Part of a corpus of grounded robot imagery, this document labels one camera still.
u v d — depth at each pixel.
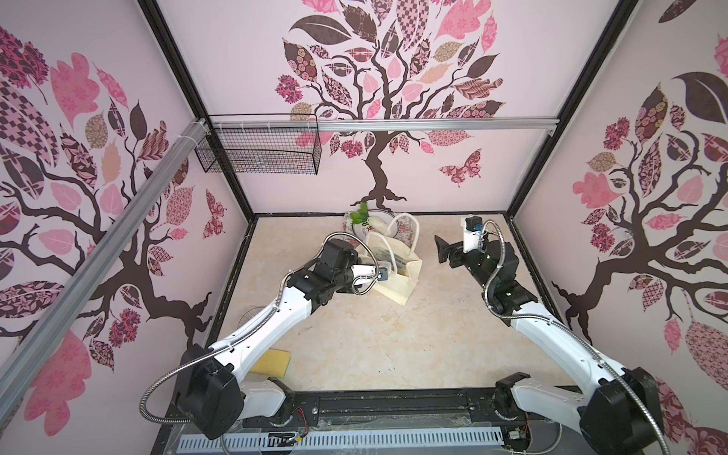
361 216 1.16
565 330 0.49
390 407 0.76
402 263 0.92
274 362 0.81
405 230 1.13
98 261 0.53
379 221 1.13
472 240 0.67
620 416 0.40
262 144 0.95
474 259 0.69
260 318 0.47
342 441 0.70
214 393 0.39
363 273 0.68
